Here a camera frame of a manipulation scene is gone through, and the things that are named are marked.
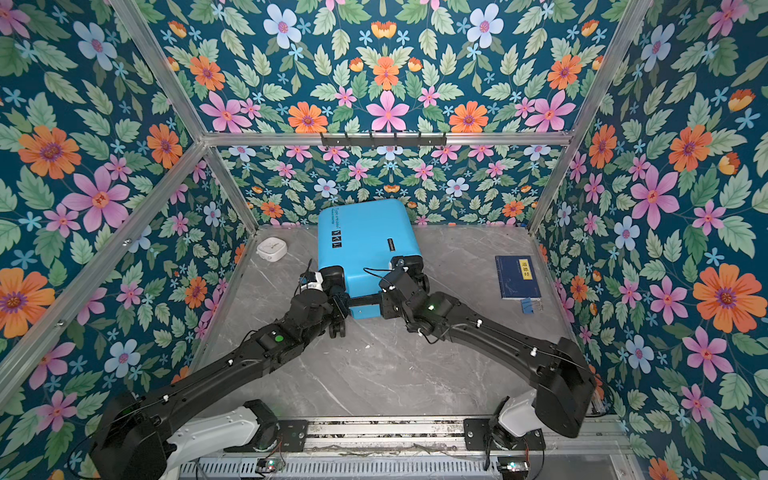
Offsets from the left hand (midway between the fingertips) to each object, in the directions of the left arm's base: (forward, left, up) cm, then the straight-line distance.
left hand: (352, 292), depth 78 cm
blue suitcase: (+18, -3, +1) cm, 18 cm away
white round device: (+31, +33, -16) cm, 48 cm away
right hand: (-1, -9, -1) cm, 9 cm away
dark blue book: (+14, -55, -19) cm, 60 cm away
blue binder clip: (+2, -54, -18) cm, 57 cm away
